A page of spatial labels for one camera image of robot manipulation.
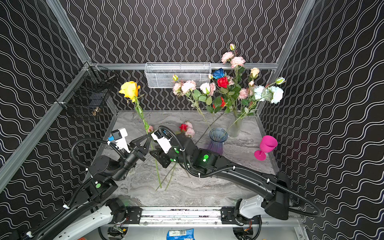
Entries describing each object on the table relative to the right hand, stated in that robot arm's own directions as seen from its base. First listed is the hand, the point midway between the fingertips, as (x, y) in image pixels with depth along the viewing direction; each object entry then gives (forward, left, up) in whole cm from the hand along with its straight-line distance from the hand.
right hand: (153, 150), depth 64 cm
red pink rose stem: (0, 0, -31) cm, 31 cm away
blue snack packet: (-27, -11, -30) cm, 42 cm away
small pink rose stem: (+32, +14, -25) cm, 43 cm away
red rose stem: (+28, -30, +2) cm, 41 cm away
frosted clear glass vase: (+32, -43, -21) cm, 58 cm away
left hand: (+1, -2, +9) cm, 9 cm away
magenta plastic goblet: (+16, -59, -19) cm, 63 cm away
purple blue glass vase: (+18, -30, -15) cm, 38 cm away
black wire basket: (+42, +51, -1) cm, 66 cm away
